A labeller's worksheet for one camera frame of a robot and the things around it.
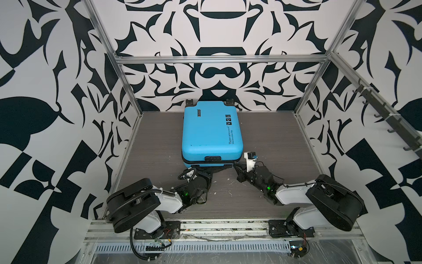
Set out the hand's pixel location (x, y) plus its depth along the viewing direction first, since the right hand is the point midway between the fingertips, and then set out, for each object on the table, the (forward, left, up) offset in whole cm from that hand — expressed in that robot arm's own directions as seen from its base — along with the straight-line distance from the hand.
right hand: (236, 163), depth 85 cm
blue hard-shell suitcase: (+11, +12, +11) cm, 19 cm away
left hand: (-2, +10, +1) cm, 11 cm away
